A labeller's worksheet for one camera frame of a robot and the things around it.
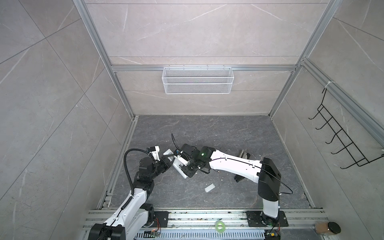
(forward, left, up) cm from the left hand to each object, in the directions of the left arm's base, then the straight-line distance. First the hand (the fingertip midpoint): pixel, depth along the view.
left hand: (176, 153), depth 80 cm
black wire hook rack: (-7, -78, +17) cm, 80 cm away
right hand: (-6, -6, -5) cm, 10 cm away
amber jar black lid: (-37, -68, -6) cm, 77 cm away
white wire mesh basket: (+49, -14, +14) cm, 52 cm away
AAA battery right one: (-19, -18, +19) cm, 32 cm away
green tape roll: (-32, -21, -16) cm, 41 cm away
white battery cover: (-14, -19, -15) cm, 28 cm away
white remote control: (-6, 0, -2) cm, 6 cm away
